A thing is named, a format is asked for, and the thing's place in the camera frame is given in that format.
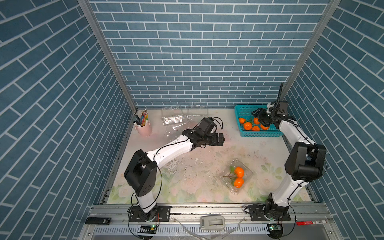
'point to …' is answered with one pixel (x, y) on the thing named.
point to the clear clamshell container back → (195, 113)
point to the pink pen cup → (145, 130)
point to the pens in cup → (144, 118)
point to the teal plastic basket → (245, 111)
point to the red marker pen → (307, 223)
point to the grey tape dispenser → (212, 222)
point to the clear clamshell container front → (235, 175)
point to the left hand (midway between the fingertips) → (222, 141)
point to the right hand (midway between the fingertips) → (256, 115)
